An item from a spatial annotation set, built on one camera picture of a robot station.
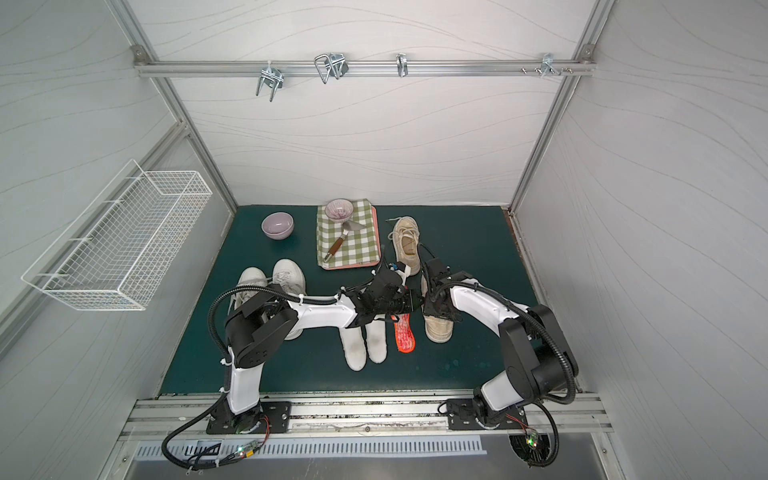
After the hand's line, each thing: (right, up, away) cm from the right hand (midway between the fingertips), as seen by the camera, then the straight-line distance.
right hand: (439, 309), depth 91 cm
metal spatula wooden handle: (-32, +26, +23) cm, 47 cm away
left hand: (-4, +4, -5) cm, 7 cm away
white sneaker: (-48, +11, +4) cm, 49 cm away
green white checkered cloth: (-27, +19, +18) cm, 37 cm away
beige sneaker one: (-9, +20, +14) cm, 27 cm away
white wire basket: (-79, +19, -23) cm, 84 cm away
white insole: (-25, -9, -6) cm, 28 cm away
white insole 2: (-19, -7, -4) cm, 21 cm away
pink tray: (-20, +25, +21) cm, 38 cm away
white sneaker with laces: (-61, +10, +5) cm, 62 cm away
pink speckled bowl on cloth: (-36, +33, +27) cm, 56 cm away
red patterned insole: (-11, -7, -4) cm, 13 cm away
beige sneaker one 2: (-2, -4, -6) cm, 8 cm away
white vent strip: (-33, -28, -20) cm, 48 cm away
